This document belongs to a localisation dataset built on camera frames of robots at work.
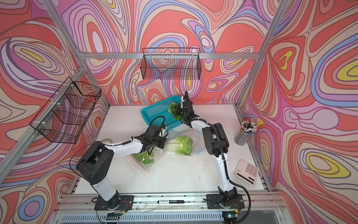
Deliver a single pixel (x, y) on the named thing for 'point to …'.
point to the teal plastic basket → (157, 114)
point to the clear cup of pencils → (248, 127)
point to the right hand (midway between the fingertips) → (175, 109)
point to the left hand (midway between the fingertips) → (167, 140)
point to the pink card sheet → (247, 171)
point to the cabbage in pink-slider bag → (144, 157)
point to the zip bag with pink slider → (158, 152)
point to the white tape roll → (106, 139)
